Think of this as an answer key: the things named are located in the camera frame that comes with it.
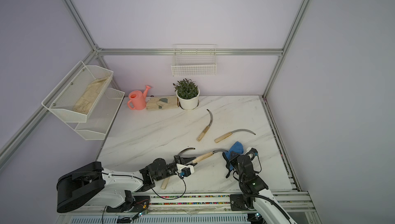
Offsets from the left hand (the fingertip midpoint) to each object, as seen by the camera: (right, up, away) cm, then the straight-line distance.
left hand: (194, 158), depth 77 cm
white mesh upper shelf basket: (-60, +30, -2) cm, 67 cm away
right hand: (+21, -1, +10) cm, 23 cm away
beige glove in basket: (-54, +32, +2) cm, 63 cm away
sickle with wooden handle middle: (+7, +1, +2) cm, 7 cm away
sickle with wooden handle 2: (+14, +6, +19) cm, 24 cm away
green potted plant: (-7, +39, +24) cm, 46 cm away
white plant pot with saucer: (-6, +29, +36) cm, 47 cm away
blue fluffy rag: (+25, +2, +12) cm, 28 cm away
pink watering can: (-41, +33, +28) cm, 59 cm away
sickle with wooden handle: (+6, +11, +22) cm, 25 cm away
